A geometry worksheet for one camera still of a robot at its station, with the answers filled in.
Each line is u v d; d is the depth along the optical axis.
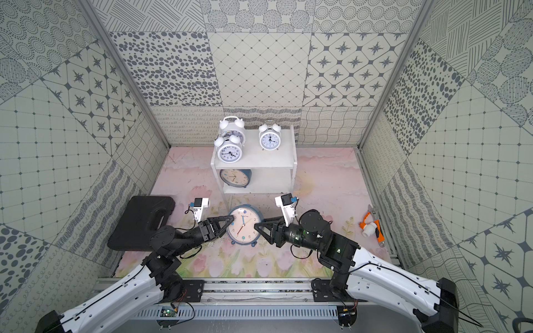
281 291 0.76
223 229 0.64
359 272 0.47
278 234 0.56
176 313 0.71
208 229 0.60
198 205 0.66
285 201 0.59
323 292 0.73
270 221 0.66
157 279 0.56
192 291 0.74
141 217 0.86
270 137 0.70
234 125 0.70
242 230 0.64
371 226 0.88
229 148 0.66
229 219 0.64
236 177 0.80
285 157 0.72
